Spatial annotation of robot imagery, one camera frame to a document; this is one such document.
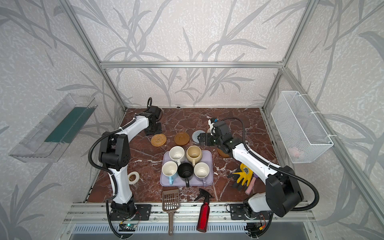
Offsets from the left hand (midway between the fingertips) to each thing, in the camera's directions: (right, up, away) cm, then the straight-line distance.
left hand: (158, 127), depth 99 cm
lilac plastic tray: (+33, -18, -6) cm, 38 cm away
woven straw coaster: (-1, -9, +3) cm, 9 cm away
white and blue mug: (+11, -24, -15) cm, 30 cm away
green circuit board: (-6, -47, -28) cm, 55 cm away
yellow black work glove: (+51, -27, -19) cm, 61 cm away
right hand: (+31, -2, -14) cm, 34 cm away
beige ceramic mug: (+24, -17, -6) cm, 30 cm away
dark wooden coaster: (+42, -16, -6) cm, 45 cm away
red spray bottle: (+30, -40, -30) cm, 59 cm away
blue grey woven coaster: (+24, -6, +5) cm, 25 cm away
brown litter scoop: (+13, -38, -22) cm, 46 cm away
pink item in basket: (+75, -11, -27) cm, 80 cm away
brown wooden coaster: (+15, -8, +3) cm, 18 cm away
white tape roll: (-8, -29, -15) cm, 33 cm away
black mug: (+20, -24, -17) cm, 35 cm away
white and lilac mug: (+29, -25, -13) cm, 40 cm away
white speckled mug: (+14, -16, -7) cm, 22 cm away
